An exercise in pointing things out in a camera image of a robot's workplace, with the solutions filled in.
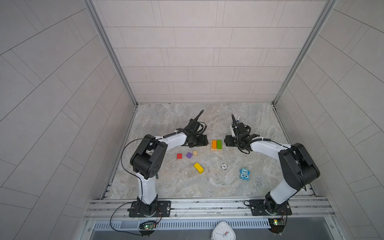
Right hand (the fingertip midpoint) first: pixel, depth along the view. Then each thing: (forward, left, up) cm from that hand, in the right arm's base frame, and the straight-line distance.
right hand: (227, 140), depth 94 cm
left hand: (0, +13, +1) cm, 13 cm away
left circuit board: (-42, +42, +2) cm, 59 cm away
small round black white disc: (-16, +5, -2) cm, 17 cm away
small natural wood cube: (-7, +21, 0) cm, 22 cm away
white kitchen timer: (-45, +10, 0) cm, 46 cm away
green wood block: (-3, +6, +1) cm, 7 cm away
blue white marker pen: (+16, -11, 0) cm, 19 cm away
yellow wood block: (-17, +19, 0) cm, 25 cm away
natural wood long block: (-6, +8, -1) cm, 10 cm away
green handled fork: (-19, +42, 0) cm, 46 cm away
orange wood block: (-2, +9, 0) cm, 9 cm away
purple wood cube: (-8, +25, -1) cm, 26 cm away
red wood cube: (-8, +30, -2) cm, 31 cm away
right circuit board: (-44, -15, -4) cm, 47 cm away
